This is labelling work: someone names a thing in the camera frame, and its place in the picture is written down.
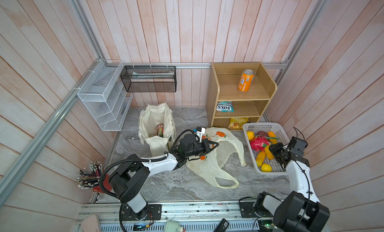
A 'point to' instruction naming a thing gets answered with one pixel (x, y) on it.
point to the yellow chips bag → (237, 123)
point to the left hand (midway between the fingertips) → (219, 147)
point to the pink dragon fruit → (258, 142)
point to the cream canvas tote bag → (151, 115)
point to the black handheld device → (222, 226)
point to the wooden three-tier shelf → (237, 90)
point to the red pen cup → (89, 179)
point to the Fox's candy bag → (225, 106)
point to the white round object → (172, 226)
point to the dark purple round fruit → (262, 133)
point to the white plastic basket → (274, 130)
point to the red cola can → (160, 130)
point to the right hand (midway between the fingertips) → (272, 146)
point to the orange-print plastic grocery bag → (209, 166)
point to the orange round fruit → (250, 135)
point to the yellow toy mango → (266, 167)
